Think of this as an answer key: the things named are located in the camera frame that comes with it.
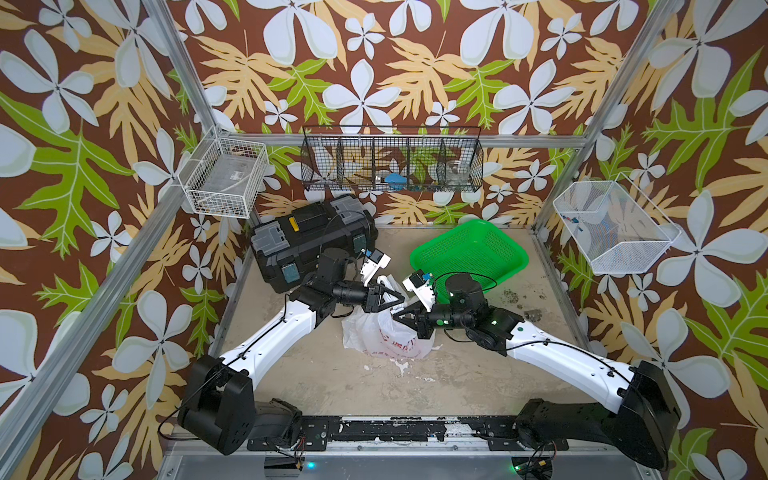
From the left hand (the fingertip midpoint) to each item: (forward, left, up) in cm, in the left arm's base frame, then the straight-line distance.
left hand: (401, 295), depth 73 cm
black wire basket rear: (+50, +2, +6) cm, 50 cm away
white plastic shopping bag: (-8, +5, -5) cm, 11 cm away
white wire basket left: (+34, +52, +10) cm, 63 cm away
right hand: (-4, +2, -2) cm, 5 cm away
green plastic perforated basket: (+36, -31, -24) cm, 53 cm away
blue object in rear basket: (+40, +1, +4) cm, 41 cm away
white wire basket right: (+21, -61, +3) cm, 65 cm away
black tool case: (+20, +34, -7) cm, 40 cm away
